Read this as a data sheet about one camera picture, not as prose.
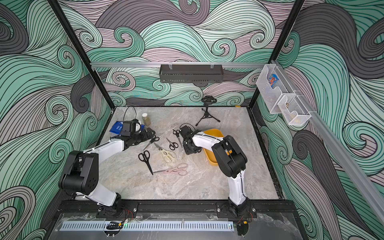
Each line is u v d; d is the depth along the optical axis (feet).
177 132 3.42
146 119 3.41
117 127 3.40
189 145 2.34
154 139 3.29
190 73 3.12
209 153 2.93
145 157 3.02
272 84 2.80
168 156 3.02
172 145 3.21
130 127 2.41
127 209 2.39
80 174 1.48
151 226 2.29
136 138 2.58
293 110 2.45
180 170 2.85
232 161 1.64
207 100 2.95
